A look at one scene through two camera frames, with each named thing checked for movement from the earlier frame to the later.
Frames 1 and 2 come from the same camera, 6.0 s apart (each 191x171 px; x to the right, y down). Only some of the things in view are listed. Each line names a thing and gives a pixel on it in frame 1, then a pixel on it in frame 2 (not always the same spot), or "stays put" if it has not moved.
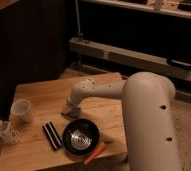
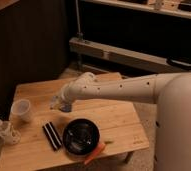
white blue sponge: x=73 y=113 → x=65 y=106
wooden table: x=67 y=122 stays put
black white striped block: x=52 y=135 stays put
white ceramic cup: x=21 y=111 stays put
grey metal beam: x=133 y=58 stays put
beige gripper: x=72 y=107 → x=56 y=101
